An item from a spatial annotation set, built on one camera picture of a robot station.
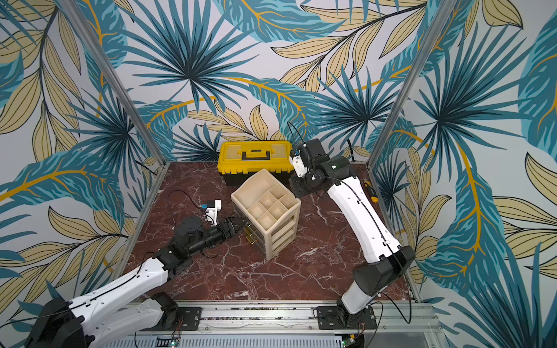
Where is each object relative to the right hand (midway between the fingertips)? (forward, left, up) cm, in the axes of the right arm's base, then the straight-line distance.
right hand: (299, 185), depth 75 cm
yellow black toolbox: (+24, +24, -11) cm, 36 cm away
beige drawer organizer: (-8, +10, -2) cm, 13 cm away
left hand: (-11, +18, -8) cm, 22 cm away
